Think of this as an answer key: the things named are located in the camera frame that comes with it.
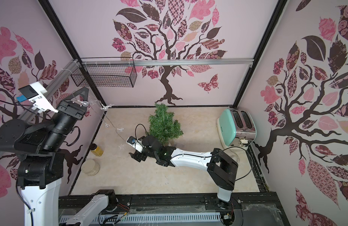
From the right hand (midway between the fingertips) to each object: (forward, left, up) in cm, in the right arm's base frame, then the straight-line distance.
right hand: (133, 144), depth 74 cm
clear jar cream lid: (-5, +32, -20) cm, 38 cm away
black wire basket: (+49, +23, +15) cm, 56 cm away
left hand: (-2, +4, +38) cm, 38 cm away
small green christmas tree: (+7, -17, +7) cm, 19 cm away
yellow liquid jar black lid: (+3, +27, -12) cm, 30 cm away
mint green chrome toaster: (+12, -61, -4) cm, 62 cm away
